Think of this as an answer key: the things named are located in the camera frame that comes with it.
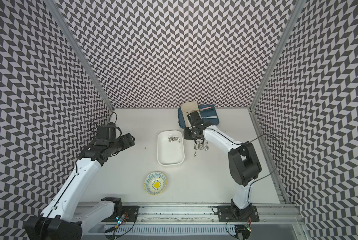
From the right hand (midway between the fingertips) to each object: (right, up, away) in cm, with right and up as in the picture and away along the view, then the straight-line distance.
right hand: (186, 137), depth 90 cm
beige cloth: (+2, +21, +28) cm, 35 cm away
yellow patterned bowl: (-18, -25, -8) cm, 31 cm away
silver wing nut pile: (-10, -2, +11) cm, 15 cm away
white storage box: (-10, -11, +5) cm, 16 cm away
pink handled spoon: (+14, +20, +21) cm, 33 cm away
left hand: (-31, -1, -11) cm, 33 cm away
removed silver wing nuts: (+9, -7, +6) cm, 13 cm away
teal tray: (+17, +17, +24) cm, 34 cm away
